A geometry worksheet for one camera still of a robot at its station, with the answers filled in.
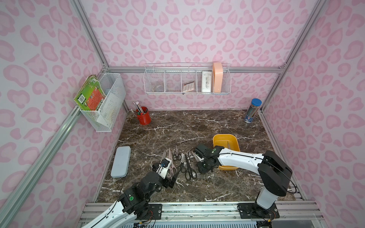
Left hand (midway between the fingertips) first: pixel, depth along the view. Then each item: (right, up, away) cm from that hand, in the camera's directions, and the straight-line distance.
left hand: (171, 166), depth 77 cm
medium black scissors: (+5, -5, +12) cm, 14 cm away
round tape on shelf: (-10, +46, +16) cm, 49 cm away
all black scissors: (+11, -7, +9) cm, 16 cm away
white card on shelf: (+21, +50, +16) cm, 56 cm away
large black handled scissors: (+10, -7, +10) cm, 16 cm away
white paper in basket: (-37, +34, +9) cm, 51 cm away
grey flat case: (-33, -2, +11) cm, 35 cm away
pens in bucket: (-28, +34, +30) cm, 53 cm away
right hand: (+17, -4, +9) cm, 20 cm away
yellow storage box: (+37, +10, +24) cm, 45 cm away
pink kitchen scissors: (0, -5, +9) cm, 11 cm away
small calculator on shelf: (+10, +47, +17) cm, 51 cm away
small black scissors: (+1, +2, +18) cm, 18 cm away
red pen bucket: (-24, +29, +30) cm, 48 cm away
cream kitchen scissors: (-7, +2, +16) cm, 17 cm away
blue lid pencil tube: (+55, +36, +21) cm, 69 cm away
